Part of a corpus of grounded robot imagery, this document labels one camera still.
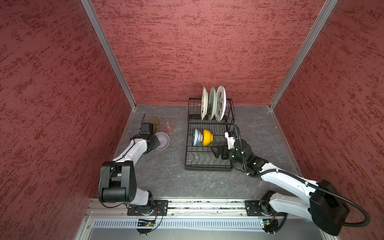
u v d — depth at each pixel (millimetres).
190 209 756
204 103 755
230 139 739
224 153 710
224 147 724
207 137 907
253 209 736
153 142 831
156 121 1006
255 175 585
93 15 733
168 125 1035
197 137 897
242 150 603
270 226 698
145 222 725
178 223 710
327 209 411
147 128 725
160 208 753
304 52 877
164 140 955
